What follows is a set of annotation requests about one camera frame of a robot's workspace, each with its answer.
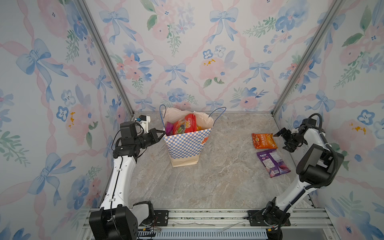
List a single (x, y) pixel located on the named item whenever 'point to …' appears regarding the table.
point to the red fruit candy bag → (187, 124)
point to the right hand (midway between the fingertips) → (280, 139)
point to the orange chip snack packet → (264, 141)
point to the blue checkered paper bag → (185, 148)
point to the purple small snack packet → (273, 162)
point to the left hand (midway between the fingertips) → (165, 131)
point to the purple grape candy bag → (169, 128)
